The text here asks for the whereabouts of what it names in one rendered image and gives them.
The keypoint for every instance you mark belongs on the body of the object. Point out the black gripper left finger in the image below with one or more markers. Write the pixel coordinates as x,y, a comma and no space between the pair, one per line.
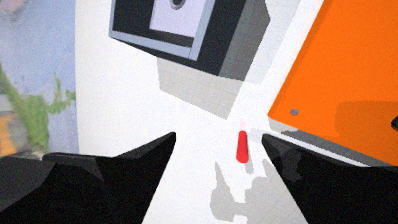
127,181

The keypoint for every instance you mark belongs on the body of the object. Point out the red peg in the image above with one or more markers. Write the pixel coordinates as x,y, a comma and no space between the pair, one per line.
242,149

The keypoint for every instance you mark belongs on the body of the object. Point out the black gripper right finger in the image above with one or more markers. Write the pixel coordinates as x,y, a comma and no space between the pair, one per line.
331,191

